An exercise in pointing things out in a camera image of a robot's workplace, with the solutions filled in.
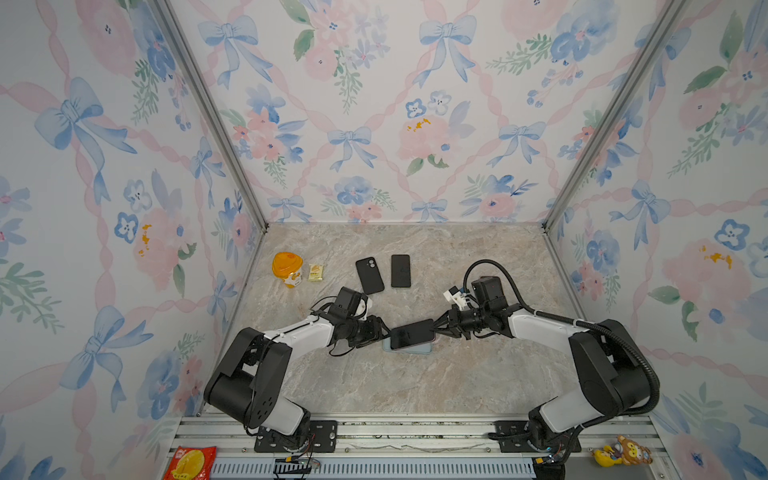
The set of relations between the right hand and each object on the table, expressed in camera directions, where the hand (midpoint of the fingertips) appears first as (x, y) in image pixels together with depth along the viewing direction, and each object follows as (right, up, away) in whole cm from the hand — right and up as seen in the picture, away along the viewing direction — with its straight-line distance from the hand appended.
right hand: (430, 327), depth 85 cm
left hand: (-12, -3, +3) cm, 13 cm away
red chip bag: (-57, -28, -16) cm, 66 cm away
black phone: (-7, +15, +24) cm, 29 cm away
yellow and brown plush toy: (+44, -26, -15) cm, 53 cm away
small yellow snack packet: (-37, +14, +19) cm, 44 cm away
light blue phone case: (-2, -7, +3) cm, 8 cm away
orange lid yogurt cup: (-44, +17, +10) cm, 48 cm away
